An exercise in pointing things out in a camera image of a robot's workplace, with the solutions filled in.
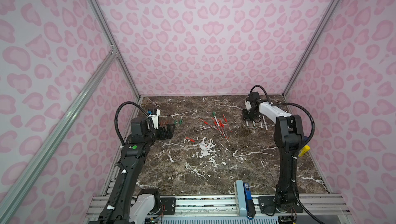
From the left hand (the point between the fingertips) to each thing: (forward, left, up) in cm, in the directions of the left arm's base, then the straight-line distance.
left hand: (166, 122), depth 77 cm
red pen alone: (+3, -10, -23) cm, 25 cm away
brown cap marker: (+13, -57, -23) cm, 63 cm away
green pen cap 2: (+17, -3, -23) cm, 29 cm away
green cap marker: (+12, -47, -21) cm, 53 cm away
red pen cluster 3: (+14, -31, -22) cm, 41 cm away
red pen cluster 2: (+16, -34, -23) cm, 44 cm away
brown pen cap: (+16, +6, -22) cm, 27 cm away
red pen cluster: (+12, -31, -23) cm, 41 cm away
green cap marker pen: (+13, -52, -23) cm, 59 cm away
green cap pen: (+21, -26, -22) cm, 40 cm away
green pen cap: (+15, +1, -22) cm, 27 cm away
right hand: (+18, -48, -20) cm, 55 cm away
